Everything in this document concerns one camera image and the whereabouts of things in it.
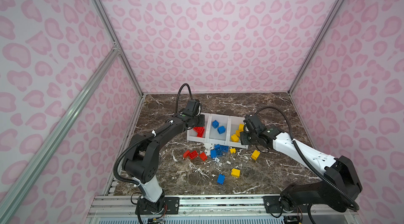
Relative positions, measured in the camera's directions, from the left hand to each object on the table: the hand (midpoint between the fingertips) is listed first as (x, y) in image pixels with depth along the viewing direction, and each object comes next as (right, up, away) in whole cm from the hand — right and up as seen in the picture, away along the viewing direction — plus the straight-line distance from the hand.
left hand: (203, 117), depth 91 cm
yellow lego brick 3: (+17, -28, -10) cm, 34 cm away
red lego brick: (-5, -21, -3) cm, 22 cm away
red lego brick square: (0, -22, -2) cm, 22 cm away
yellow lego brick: (+18, -12, +1) cm, 22 cm away
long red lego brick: (-2, -9, +4) cm, 10 cm away
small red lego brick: (-10, -21, -3) cm, 23 cm away
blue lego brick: (+7, -5, +7) cm, 11 cm away
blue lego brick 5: (+10, -31, -10) cm, 34 cm away
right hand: (+23, -10, -7) cm, 26 cm away
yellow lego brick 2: (+29, -21, -4) cm, 36 cm away
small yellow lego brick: (+17, -19, -1) cm, 26 cm away
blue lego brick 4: (+6, -20, -2) cm, 21 cm away
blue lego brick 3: (+10, -18, -1) cm, 21 cm away
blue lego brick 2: (+11, -8, +7) cm, 15 cm away
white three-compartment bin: (+5, -12, +5) cm, 14 cm away
